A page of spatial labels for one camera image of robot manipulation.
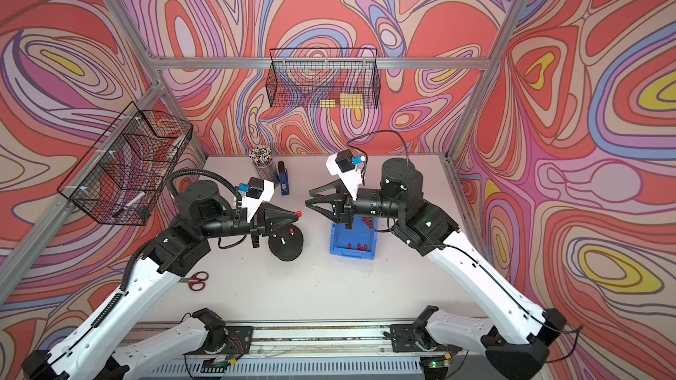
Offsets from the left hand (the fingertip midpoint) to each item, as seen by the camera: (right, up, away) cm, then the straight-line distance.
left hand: (297, 219), depth 57 cm
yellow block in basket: (+13, +37, +34) cm, 52 cm away
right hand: (+3, +3, -3) cm, 5 cm away
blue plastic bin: (+16, -13, +34) cm, 40 cm away
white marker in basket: (-50, +2, +16) cm, 52 cm away
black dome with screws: (-7, -11, +25) cm, 28 cm away
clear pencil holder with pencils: (-20, +17, +39) cm, 47 cm away
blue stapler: (-15, +9, +55) cm, 57 cm away
